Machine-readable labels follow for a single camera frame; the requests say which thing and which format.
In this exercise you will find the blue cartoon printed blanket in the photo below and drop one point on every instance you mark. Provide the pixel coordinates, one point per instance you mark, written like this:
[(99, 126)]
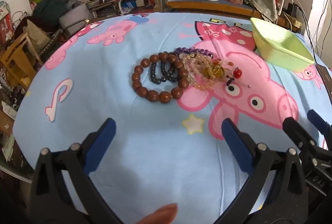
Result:
[(116, 110)]

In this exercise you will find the blue-topped wooden desk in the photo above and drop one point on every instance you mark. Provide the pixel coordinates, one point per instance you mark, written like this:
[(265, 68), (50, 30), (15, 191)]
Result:
[(197, 5)]

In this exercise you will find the red and white carton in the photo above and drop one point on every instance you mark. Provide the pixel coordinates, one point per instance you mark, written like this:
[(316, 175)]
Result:
[(6, 24)]

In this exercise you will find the black power adapter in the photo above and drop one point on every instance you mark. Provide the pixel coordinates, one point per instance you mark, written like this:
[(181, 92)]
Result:
[(293, 8)]

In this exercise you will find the person's left hand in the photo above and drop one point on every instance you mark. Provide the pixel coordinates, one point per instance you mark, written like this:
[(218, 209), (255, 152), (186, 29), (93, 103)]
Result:
[(160, 215)]

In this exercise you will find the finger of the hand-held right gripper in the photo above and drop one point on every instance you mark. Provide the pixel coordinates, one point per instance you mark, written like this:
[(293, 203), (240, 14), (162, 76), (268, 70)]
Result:
[(320, 120), (297, 133)]

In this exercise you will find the dark green bag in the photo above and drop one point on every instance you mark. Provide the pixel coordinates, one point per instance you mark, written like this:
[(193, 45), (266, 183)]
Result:
[(49, 7)]

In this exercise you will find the beige box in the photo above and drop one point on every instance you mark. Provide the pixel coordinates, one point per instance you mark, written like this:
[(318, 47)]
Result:
[(294, 22)]

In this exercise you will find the green plastic basket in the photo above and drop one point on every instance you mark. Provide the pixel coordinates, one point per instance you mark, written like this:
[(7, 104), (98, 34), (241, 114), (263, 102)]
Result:
[(280, 42)]

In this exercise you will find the wooden chair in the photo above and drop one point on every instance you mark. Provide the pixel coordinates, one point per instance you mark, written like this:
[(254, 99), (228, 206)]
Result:
[(15, 60)]

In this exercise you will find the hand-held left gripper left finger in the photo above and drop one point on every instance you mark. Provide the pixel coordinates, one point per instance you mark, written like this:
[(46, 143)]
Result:
[(102, 142)]

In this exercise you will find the red bead charm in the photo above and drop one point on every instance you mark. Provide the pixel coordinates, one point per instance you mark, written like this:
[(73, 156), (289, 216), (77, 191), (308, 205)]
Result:
[(237, 73)]

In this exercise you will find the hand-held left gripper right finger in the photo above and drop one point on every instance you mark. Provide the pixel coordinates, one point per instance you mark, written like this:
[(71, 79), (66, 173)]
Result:
[(236, 146)]

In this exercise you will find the white router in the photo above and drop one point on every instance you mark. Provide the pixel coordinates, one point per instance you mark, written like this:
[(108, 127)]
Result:
[(281, 3)]

